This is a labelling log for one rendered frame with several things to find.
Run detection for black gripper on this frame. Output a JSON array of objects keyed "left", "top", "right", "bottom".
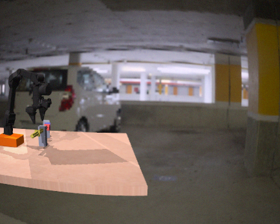
[{"left": 25, "top": 95, "right": 47, "bottom": 124}]

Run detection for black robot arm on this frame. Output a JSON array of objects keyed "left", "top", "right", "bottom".
[{"left": 2, "top": 69, "right": 52, "bottom": 135}]

